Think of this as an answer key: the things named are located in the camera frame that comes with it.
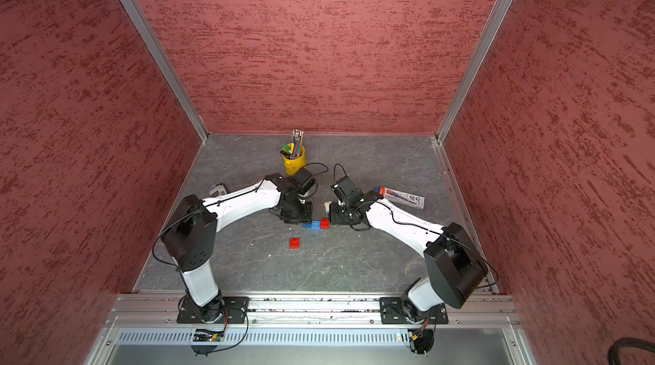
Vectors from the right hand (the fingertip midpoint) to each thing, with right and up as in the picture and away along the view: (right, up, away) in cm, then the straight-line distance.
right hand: (335, 221), depth 85 cm
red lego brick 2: (-14, -8, 0) cm, 16 cm away
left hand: (-11, -2, +1) cm, 11 cm away
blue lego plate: (-7, -2, +4) cm, 9 cm away
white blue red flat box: (+27, +6, +14) cm, 31 cm away
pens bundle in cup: (-17, +25, +15) cm, 34 cm away
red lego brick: (-4, -2, +4) cm, 6 cm away
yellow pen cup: (-16, +19, +15) cm, 29 cm away
